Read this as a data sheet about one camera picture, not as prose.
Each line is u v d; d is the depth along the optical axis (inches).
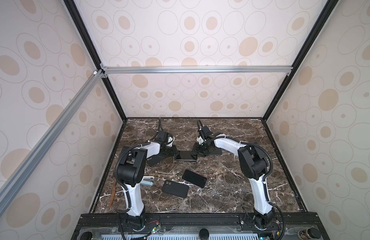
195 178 34.9
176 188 33.7
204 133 32.1
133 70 35.3
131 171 20.2
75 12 27.1
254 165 22.2
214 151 32.6
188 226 28.9
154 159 37.9
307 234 25.5
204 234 24.7
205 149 33.6
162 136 32.0
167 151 34.2
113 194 32.8
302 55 33.0
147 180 34.3
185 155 38.5
